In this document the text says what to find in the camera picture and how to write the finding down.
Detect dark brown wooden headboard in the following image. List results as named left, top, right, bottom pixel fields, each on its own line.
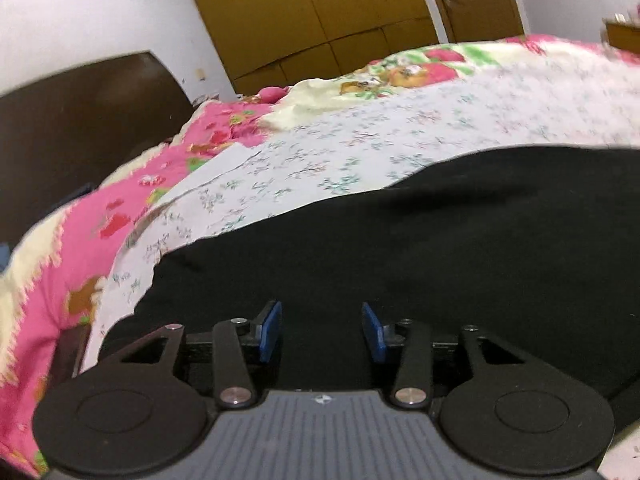
left=0, top=51, right=196, bottom=256

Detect black pants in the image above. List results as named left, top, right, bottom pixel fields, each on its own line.
left=100, top=144, right=640, bottom=411

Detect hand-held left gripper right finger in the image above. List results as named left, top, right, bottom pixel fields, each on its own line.
left=361, top=301, right=546, bottom=408

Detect pink strawberry print quilt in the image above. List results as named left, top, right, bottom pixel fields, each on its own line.
left=0, top=34, right=640, bottom=478

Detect wooden wardrobe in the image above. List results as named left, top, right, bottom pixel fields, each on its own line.
left=177, top=0, right=451, bottom=96

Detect wooden nightstand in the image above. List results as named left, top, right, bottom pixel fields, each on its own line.
left=601, top=10, right=640, bottom=56

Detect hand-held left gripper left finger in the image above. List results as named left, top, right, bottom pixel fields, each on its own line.
left=97, top=300, right=283, bottom=408

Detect pink pillow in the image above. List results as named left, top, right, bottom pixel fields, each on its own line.
left=256, top=86, right=292, bottom=105

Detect white floral bed sheet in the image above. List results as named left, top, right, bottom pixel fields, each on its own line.
left=80, top=42, right=640, bottom=480

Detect wooden door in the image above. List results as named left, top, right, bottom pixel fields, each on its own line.
left=420, top=0, right=526, bottom=43

